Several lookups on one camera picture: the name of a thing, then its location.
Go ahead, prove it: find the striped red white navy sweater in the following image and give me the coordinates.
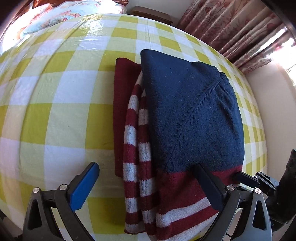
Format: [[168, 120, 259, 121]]
[[113, 49, 244, 240]]

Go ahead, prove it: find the yellow white checkered bed cover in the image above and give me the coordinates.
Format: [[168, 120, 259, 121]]
[[1, 14, 267, 240]]

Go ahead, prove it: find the pink floral curtain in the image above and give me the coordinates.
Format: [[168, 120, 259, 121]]
[[177, 0, 295, 74]]

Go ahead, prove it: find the pink floral pillow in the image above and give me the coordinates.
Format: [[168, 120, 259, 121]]
[[1, 4, 53, 55]]

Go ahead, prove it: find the light blue floral folded quilt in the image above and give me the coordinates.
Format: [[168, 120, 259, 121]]
[[20, 1, 126, 39]]

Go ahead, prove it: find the carved wooden headboard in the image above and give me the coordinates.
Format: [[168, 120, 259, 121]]
[[33, 0, 128, 8]]

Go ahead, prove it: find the dark wooden nightstand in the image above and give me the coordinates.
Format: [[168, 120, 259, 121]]
[[131, 6, 173, 25]]

